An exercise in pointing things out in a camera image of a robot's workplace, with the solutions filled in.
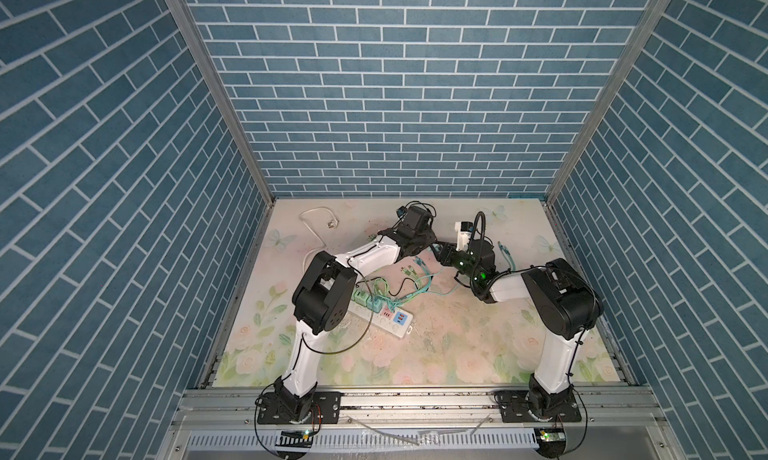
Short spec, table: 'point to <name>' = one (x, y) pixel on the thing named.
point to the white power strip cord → (330, 225)
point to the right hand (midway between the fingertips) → (430, 240)
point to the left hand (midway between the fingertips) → (435, 235)
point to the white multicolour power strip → (392, 320)
